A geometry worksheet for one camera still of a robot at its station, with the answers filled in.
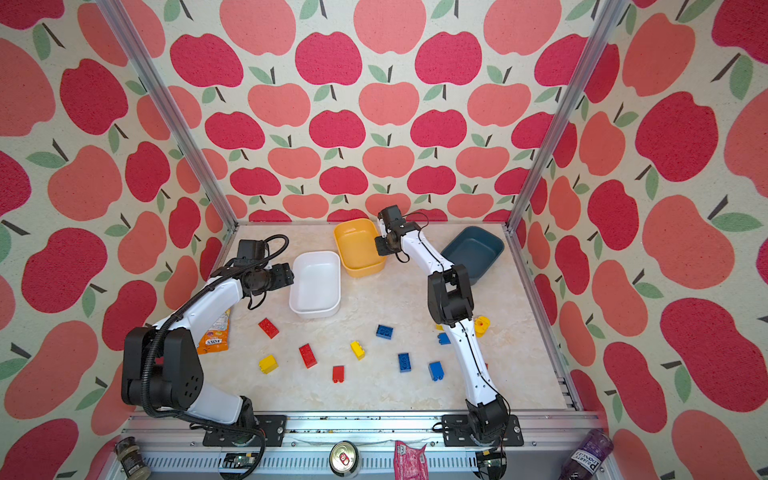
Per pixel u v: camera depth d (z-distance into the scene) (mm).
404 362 860
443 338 908
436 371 823
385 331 907
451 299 659
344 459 615
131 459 677
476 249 1149
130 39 734
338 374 822
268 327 925
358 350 860
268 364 837
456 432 733
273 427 750
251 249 705
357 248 1120
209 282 584
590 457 665
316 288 1014
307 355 855
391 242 823
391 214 880
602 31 719
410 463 689
